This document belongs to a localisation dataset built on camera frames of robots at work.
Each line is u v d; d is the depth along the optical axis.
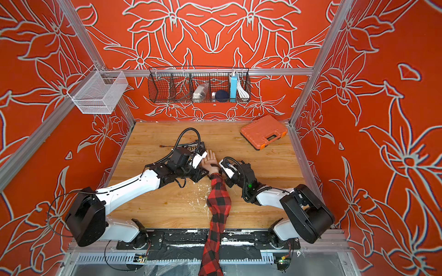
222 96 0.95
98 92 0.91
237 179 0.75
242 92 0.91
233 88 0.88
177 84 1.00
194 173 0.72
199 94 0.91
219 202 0.76
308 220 0.41
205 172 0.79
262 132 1.10
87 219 0.41
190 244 0.73
